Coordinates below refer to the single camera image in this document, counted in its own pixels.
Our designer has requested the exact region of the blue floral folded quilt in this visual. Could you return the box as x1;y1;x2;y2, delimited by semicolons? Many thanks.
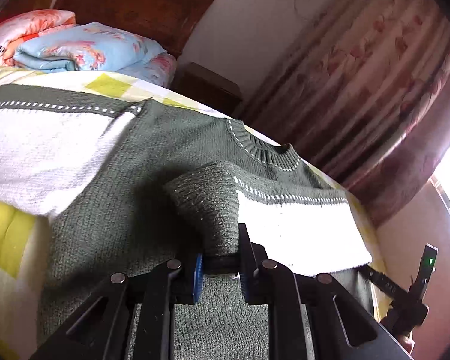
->
13;22;165;72

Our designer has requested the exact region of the green white knit sweater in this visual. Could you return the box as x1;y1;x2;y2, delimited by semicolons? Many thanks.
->
0;84;377;360

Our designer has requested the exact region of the pink floral folded quilt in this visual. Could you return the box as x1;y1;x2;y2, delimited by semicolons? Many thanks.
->
0;9;76;66

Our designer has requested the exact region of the pink floral curtain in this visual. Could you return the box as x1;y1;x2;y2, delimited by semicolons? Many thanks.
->
239;0;450;225

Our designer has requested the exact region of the person's right hand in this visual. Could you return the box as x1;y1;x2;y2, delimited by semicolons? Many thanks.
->
396;336;416;354

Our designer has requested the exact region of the large wooden headboard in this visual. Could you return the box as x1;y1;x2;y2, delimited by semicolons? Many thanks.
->
54;0;214;58

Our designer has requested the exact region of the dark wooden nightstand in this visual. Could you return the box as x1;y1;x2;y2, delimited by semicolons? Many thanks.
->
170;63;243;116

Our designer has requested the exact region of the yellow checkered bed sheet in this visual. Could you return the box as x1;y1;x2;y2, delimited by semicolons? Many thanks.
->
0;67;386;359

